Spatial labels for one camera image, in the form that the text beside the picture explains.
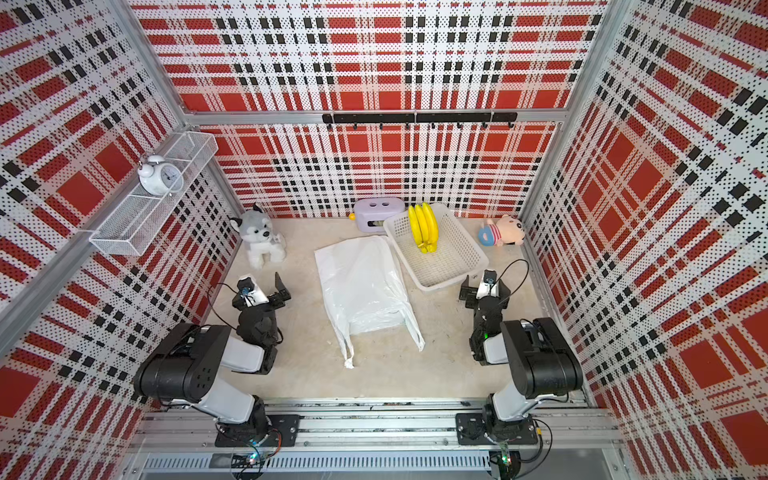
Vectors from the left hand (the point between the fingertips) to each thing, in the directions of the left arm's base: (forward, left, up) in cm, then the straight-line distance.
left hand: (269, 277), depth 88 cm
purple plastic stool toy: (+32, -28, -4) cm, 43 cm away
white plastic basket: (+17, -60, -12) cm, 63 cm away
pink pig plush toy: (+26, -79, -9) cm, 84 cm away
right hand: (+2, -67, -3) cm, 67 cm away
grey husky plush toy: (+16, +8, +4) cm, 19 cm away
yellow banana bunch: (+26, -48, -6) cm, 55 cm away
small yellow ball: (+33, -20, -7) cm, 40 cm away
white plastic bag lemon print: (+3, -27, -11) cm, 30 cm away
